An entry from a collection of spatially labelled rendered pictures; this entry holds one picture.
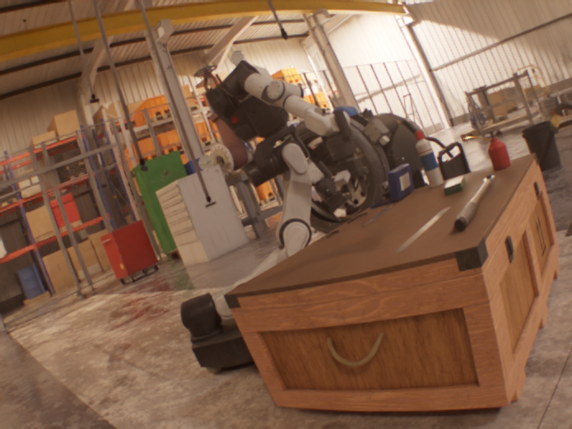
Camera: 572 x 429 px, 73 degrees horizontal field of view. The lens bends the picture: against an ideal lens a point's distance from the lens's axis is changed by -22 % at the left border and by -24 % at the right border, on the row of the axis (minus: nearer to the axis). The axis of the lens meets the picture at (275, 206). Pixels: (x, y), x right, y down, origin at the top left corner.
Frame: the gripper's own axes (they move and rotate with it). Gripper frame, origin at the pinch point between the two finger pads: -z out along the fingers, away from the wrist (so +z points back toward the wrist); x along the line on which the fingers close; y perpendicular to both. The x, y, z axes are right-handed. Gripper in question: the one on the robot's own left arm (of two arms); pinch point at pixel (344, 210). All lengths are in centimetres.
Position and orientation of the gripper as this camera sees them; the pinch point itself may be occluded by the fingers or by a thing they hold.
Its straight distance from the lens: 246.9
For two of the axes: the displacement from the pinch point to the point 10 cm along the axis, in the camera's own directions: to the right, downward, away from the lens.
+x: 7.5, -6.4, -1.2
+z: -6.5, -7.6, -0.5
